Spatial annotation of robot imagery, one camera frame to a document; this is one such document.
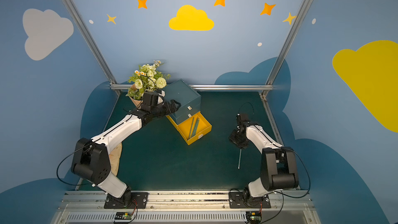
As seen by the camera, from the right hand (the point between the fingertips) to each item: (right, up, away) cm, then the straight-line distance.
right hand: (234, 140), depth 91 cm
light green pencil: (-24, +7, +10) cm, 27 cm away
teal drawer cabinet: (-26, +24, -4) cm, 36 cm away
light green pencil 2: (+3, -10, -3) cm, 11 cm away
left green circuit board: (-57, -31, -19) cm, 68 cm away
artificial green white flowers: (-51, +37, -2) cm, 63 cm away
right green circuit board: (+5, -33, -18) cm, 38 cm away
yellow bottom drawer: (-32, +6, +10) cm, 34 cm away
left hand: (-35, +21, -4) cm, 41 cm away
